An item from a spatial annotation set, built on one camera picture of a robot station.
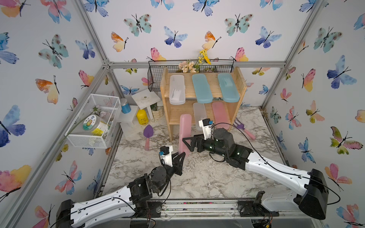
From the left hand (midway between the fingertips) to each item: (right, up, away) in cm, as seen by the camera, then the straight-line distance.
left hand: (184, 153), depth 69 cm
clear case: (+9, +20, +18) cm, 28 cm away
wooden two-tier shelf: (-7, +21, +20) cm, 30 cm away
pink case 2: (+22, +19, +17) cm, 34 cm away
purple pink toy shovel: (-27, +7, +36) cm, 45 cm away
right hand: (+3, +8, -1) cm, 8 cm away
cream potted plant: (-21, +23, +38) cm, 49 cm away
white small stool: (-26, +31, +27) cm, 48 cm away
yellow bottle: (-30, +19, +32) cm, 48 cm away
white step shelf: (-39, +16, +25) cm, 48 cm away
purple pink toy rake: (+41, +12, +41) cm, 59 cm away
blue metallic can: (-39, +25, +24) cm, 52 cm away
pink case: (+1, +11, -3) cm, 11 cm away
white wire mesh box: (-43, +23, +11) cm, 49 cm away
